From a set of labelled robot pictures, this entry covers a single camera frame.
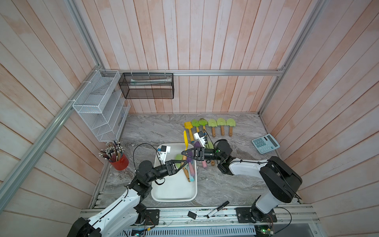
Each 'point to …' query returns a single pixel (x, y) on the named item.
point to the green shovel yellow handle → (195, 123)
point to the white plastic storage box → (176, 187)
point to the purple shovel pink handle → (189, 160)
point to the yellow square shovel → (188, 125)
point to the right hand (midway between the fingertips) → (184, 155)
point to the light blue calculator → (265, 143)
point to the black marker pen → (217, 209)
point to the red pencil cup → (122, 164)
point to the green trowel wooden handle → (178, 165)
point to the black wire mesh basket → (147, 85)
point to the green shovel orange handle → (203, 122)
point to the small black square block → (192, 215)
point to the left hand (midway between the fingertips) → (186, 165)
